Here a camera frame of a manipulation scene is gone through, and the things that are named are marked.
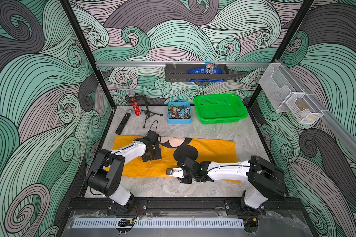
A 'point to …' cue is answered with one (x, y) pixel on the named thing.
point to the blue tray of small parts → (179, 113)
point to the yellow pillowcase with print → (173, 149)
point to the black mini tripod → (148, 112)
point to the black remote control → (122, 123)
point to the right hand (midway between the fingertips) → (179, 170)
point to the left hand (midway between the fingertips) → (155, 155)
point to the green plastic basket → (219, 109)
